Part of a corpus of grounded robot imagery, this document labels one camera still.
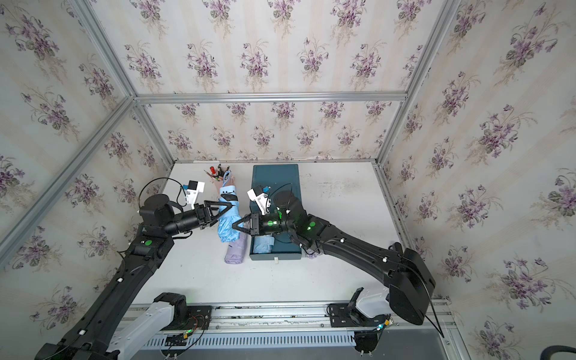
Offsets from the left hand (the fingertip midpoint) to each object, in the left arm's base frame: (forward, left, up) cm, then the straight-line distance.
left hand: (230, 213), depth 66 cm
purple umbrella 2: (-3, -27, -25) cm, 37 cm away
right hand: (-5, -2, -1) cm, 5 cm away
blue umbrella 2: (-2, -9, -18) cm, 20 cm away
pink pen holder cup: (+30, +14, -17) cm, 37 cm away
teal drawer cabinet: (+19, -10, -7) cm, 23 cm away
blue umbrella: (+5, +1, +3) cm, 6 cm away
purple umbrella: (0, +3, -27) cm, 27 cm away
